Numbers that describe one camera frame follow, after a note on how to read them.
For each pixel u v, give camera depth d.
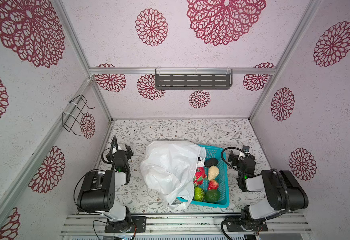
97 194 0.45
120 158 0.70
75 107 0.78
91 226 0.69
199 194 0.77
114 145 0.76
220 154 0.78
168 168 0.86
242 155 0.80
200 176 0.81
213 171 0.87
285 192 0.43
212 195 0.78
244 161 0.80
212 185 0.83
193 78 0.96
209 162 0.92
